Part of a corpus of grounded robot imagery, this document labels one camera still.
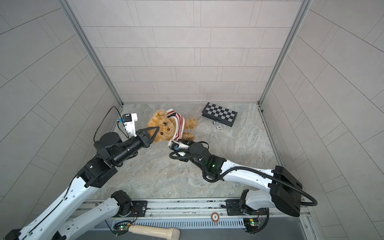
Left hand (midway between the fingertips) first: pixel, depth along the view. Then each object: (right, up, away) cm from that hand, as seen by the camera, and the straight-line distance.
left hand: (162, 129), depth 59 cm
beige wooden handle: (-3, -44, +3) cm, 44 cm away
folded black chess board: (+29, +6, +46) cm, 55 cm away
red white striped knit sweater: (+6, +1, +11) cm, 13 cm away
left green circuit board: (-20, -45, +6) cm, 49 cm away
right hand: (+4, -8, +13) cm, 16 cm away
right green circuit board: (+39, -45, +9) cm, 60 cm away
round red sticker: (+22, -42, +10) cm, 49 cm away
